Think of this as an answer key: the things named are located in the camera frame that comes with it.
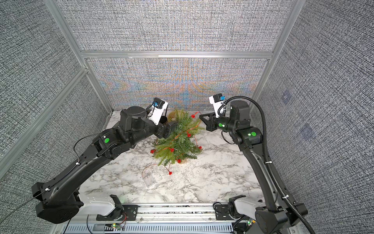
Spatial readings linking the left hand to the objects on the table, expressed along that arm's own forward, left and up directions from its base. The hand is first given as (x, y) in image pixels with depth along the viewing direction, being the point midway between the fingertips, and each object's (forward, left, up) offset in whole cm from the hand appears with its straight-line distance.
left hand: (172, 116), depth 60 cm
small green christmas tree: (-4, -3, -15) cm, 16 cm away
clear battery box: (-12, +16, -40) cm, 45 cm away
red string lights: (-11, -2, -20) cm, 23 cm away
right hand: (+3, -13, -2) cm, 13 cm away
